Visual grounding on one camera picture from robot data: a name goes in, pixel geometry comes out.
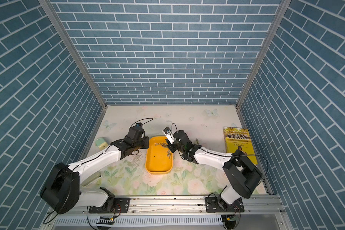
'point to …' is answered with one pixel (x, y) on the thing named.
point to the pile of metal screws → (165, 145)
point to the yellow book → (235, 137)
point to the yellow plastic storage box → (159, 156)
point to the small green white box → (101, 143)
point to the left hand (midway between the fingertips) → (152, 140)
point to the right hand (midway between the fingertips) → (169, 137)
